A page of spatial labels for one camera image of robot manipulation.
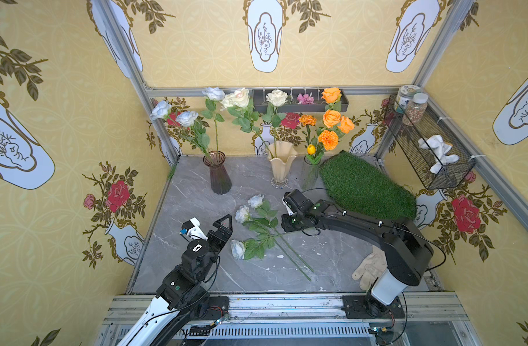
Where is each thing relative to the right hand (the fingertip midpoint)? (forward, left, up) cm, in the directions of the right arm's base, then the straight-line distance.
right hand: (286, 220), depth 89 cm
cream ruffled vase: (+29, +3, +9) cm, 31 cm away
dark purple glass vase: (+18, +31, +2) cm, 35 cm away
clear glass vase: (+24, -11, +2) cm, 26 cm away
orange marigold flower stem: (+31, -7, +27) cm, 41 cm away
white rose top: (+5, +7, -7) cm, 11 cm away
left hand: (-8, +24, +12) cm, 28 cm away
